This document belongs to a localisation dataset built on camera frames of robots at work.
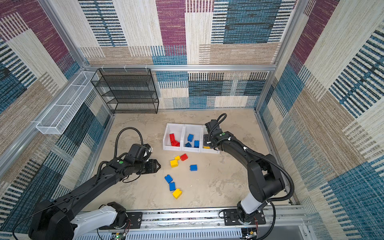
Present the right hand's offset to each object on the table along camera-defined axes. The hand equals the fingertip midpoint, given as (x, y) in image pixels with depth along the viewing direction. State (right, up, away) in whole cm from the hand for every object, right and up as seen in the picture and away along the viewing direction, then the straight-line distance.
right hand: (212, 141), depth 91 cm
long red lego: (-26, +2, +14) cm, 30 cm away
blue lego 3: (-9, -2, +8) cm, 13 cm away
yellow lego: (-5, 0, -23) cm, 24 cm away
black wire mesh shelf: (-59, +35, +19) cm, 71 cm away
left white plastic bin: (-23, +7, +17) cm, 29 cm away
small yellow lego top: (-21, -11, +3) cm, 24 cm away
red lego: (-23, -2, +6) cm, 24 cm away
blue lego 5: (-25, -21, -4) cm, 33 cm away
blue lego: (-13, +1, +11) cm, 18 cm away
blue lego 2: (-15, -3, +8) cm, 17 cm away
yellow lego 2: (-23, -14, 0) cm, 27 cm away
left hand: (-30, -12, -9) cm, 34 cm away
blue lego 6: (-23, -24, -8) cm, 34 cm away
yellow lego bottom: (-20, -27, -10) cm, 35 cm away
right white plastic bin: (-6, +7, -16) cm, 18 cm away
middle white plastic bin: (-10, +6, +23) cm, 26 cm away
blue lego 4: (-11, -16, +2) cm, 20 cm away
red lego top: (-17, -10, +3) cm, 20 cm away
